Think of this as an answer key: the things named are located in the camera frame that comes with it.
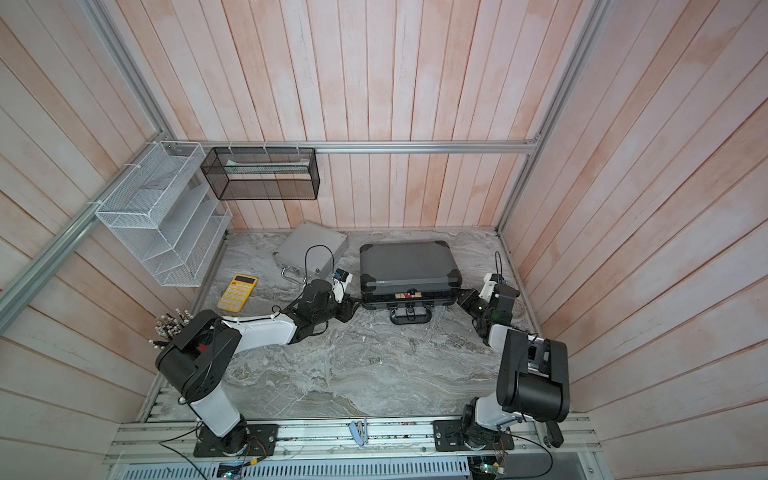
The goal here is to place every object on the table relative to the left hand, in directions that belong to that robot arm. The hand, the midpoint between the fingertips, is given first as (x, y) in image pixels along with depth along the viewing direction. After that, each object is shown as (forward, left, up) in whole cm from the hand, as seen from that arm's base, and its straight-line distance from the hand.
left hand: (355, 302), depth 93 cm
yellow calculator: (+6, +42, -6) cm, 42 cm away
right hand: (+4, -33, +2) cm, 33 cm away
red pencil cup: (-15, +46, +12) cm, 50 cm away
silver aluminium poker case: (+24, +18, -4) cm, 30 cm away
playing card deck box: (+4, -16, -3) cm, 17 cm away
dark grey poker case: (+5, -16, +7) cm, 18 cm away
